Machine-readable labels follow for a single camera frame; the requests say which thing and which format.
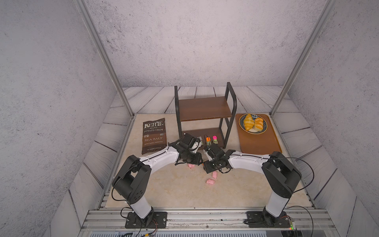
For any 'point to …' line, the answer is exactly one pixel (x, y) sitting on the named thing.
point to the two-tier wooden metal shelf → (209, 119)
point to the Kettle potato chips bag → (154, 136)
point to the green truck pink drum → (214, 138)
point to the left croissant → (248, 122)
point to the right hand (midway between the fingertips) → (208, 166)
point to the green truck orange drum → (208, 141)
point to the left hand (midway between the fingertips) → (203, 162)
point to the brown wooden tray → (267, 142)
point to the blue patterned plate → (252, 131)
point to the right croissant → (258, 124)
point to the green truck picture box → (200, 138)
